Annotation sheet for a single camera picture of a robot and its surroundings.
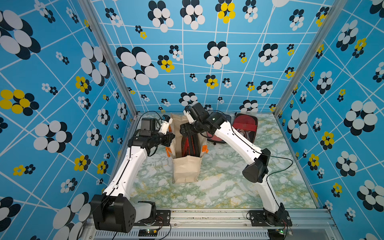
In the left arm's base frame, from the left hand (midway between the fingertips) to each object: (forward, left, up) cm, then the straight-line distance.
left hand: (175, 134), depth 80 cm
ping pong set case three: (-3, -9, -7) cm, 11 cm away
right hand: (+3, -7, +1) cm, 8 cm away
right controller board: (-42, -50, -24) cm, 69 cm away
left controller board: (-42, +12, -25) cm, 50 cm away
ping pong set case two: (+22, -48, -19) cm, 56 cm away
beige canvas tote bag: (-17, -6, -8) cm, 19 cm away
